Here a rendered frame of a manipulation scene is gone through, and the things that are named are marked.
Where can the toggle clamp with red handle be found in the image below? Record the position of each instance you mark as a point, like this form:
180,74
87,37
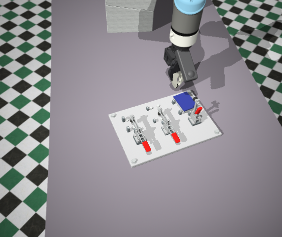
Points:
168,129
139,138

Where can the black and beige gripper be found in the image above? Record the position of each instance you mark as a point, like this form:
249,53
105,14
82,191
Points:
170,59

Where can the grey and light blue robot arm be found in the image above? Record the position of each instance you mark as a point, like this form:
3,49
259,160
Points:
185,25

